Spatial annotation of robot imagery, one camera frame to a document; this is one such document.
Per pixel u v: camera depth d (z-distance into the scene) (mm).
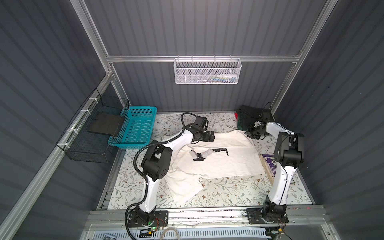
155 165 542
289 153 578
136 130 1092
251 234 704
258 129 893
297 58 889
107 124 781
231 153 968
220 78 929
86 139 691
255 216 738
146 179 557
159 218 724
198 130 766
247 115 1081
